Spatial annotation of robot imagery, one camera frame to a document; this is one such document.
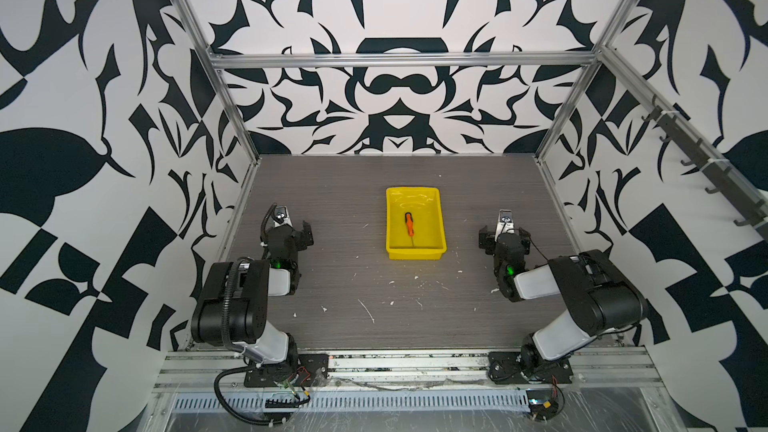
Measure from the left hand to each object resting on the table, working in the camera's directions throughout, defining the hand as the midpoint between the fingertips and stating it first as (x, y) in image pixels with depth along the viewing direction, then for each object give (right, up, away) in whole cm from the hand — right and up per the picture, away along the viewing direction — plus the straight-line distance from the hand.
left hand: (287, 220), depth 92 cm
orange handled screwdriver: (+38, -2, +7) cm, 38 cm away
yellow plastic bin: (+44, +4, +15) cm, 46 cm away
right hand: (+67, -1, 0) cm, 67 cm away
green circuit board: (+67, -41, -21) cm, 81 cm away
